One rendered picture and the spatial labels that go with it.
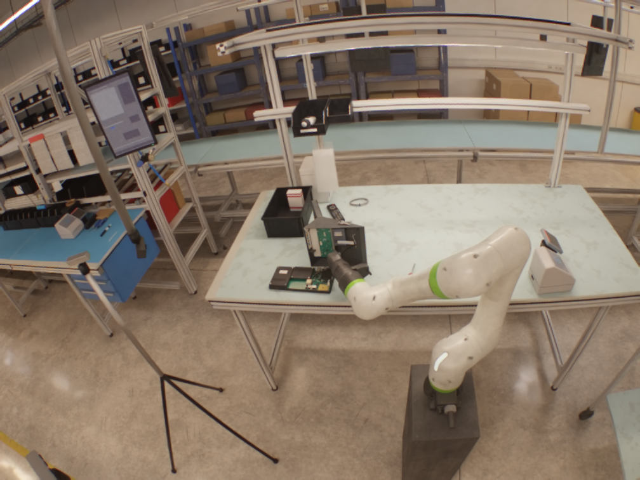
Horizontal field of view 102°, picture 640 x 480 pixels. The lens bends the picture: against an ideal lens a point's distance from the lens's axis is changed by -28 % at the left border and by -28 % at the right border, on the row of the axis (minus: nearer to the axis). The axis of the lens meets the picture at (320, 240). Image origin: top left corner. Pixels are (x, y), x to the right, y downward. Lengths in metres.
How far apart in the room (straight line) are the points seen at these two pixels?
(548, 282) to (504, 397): 1.07
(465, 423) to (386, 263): 0.73
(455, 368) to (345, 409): 1.18
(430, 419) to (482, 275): 0.64
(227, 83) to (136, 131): 3.24
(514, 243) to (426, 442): 0.74
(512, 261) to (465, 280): 0.15
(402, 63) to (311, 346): 3.64
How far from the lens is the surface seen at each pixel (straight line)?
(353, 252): 1.51
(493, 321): 1.19
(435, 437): 1.31
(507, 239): 0.97
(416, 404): 1.36
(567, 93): 2.06
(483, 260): 0.88
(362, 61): 3.04
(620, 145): 3.55
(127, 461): 2.60
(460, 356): 1.19
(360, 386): 2.31
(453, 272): 0.89
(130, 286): 2.64
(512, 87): 4.58
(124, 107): 2.17
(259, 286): 1.53
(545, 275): 1.43
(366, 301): 1.19
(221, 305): 1.62
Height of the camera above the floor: 2.02
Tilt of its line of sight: 37 degrees down
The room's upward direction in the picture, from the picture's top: 10 degrees counter-clockwise
